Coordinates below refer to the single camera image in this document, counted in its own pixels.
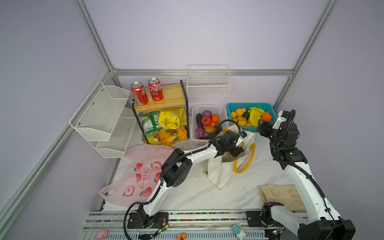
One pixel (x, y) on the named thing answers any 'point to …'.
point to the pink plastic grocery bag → (138, 173)
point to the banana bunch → (254, 115)
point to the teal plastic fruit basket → (246, 115)
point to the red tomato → (206, 121)
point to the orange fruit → (266, 116)
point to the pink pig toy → (102, 234)
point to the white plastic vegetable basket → (220, 110)
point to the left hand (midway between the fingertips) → (239, 145)
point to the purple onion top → (207, 113)
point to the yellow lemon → (233, 114)
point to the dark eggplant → (198, 120)
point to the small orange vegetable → (215, 118)
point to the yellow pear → (240, 111)
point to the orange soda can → (230, 155)
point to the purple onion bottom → (199, 132)
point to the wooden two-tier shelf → (174, 97)
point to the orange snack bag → (169, 137)
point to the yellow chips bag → (172, 118)
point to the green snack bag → (150, 122)
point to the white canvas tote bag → (221, 168)
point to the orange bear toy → (181, 236)
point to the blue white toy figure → (239, 231)
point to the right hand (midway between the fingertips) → (265, 120)
